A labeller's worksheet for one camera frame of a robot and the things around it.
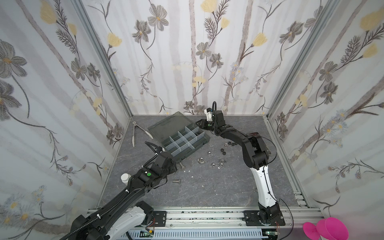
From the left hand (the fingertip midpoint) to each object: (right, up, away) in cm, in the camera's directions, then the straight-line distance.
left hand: (172, 160), depth 81 cm
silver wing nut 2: (+30, -5, +12) cm, 32 cm away
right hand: (+13, +26, +17) cm, 33 cm away
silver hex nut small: (+22, +1, +17) cm, 28 cm away
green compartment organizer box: (+3, +13, +20) cm, 25 cm away
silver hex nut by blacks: (+34, +7, +20) cm, 40 cm away
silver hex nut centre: (+24, -5, +12) cm, 27 cm away
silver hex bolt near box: (+5, -6, +10) cm, 13 cm away
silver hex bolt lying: (+3, -13, +5) cm, 14 cm away
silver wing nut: (+16, -3, +12) cm, 21 cm away
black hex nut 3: (+32, +1, +17) cm, 37 cm away
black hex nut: (+37, +8, +22) cm, 44 cm away
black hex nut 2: (+31, +3, +20) cm, 37 cm away
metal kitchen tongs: (-34, +21, +33) cm, 52 cm away
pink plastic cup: (+67, -22, -23) cm, 74 cm away
